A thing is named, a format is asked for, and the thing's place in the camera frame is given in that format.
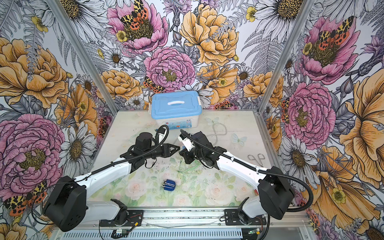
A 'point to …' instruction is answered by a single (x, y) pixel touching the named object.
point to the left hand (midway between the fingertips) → (177, 152)
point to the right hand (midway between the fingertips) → (181, 156)
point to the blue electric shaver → (169, 185)
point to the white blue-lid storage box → (177, 110)
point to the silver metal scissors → (260, 156)
